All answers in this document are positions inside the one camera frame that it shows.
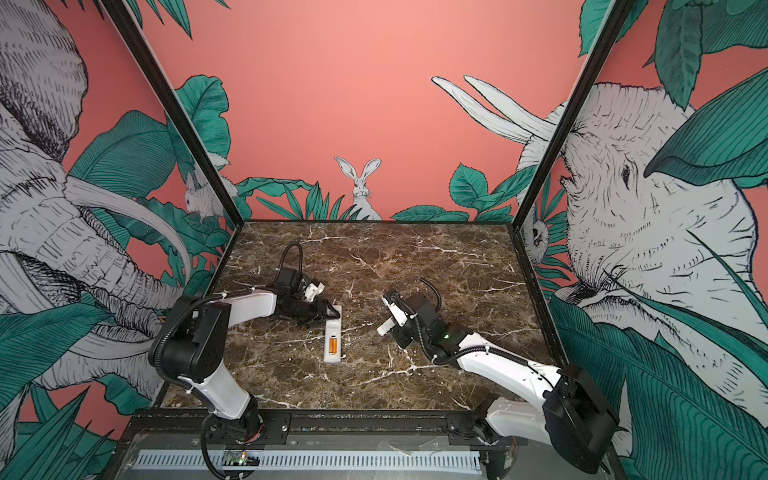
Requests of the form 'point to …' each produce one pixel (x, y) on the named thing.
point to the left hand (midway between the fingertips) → (334, 313)
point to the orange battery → (333, 344)
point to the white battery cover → (387, 326)
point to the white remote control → (333, 337)
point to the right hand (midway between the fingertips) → (390, 315)
